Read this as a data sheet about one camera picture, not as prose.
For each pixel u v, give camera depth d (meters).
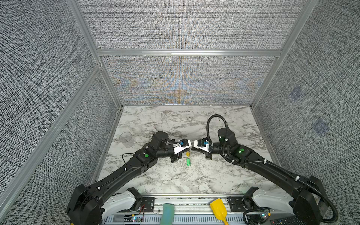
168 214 0.72
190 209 0.73
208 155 0.63
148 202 0.74
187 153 0.74
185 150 0.62
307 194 0.39
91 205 0.38
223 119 0.53
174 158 0.65
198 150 0.62
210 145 0.61
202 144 0.59
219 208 0.72
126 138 0.98
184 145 0.60
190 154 0.76
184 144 0.60
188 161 0.89
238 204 0.73
